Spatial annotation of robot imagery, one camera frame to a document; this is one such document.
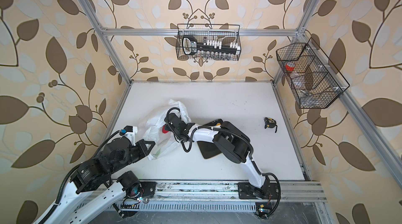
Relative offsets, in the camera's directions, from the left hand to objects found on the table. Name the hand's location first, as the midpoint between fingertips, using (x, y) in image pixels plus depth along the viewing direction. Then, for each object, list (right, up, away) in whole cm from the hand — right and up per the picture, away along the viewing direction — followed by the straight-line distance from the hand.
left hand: (154, 142), depth 68 cm
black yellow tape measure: (+62, +4, +26) cm, 67 cm away
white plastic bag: (-2, -6, +20) cm, 21 cm away
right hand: (-1, +5, +23) cm, 24 cm away
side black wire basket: (+75, +27, +5) cm, 79 cm away
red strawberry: (-1, +1, +20) cm, 20 cm away
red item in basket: (+70, +38, +19) cm, 82 cm away
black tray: (+24, -10, +21) cm, 33 cm away
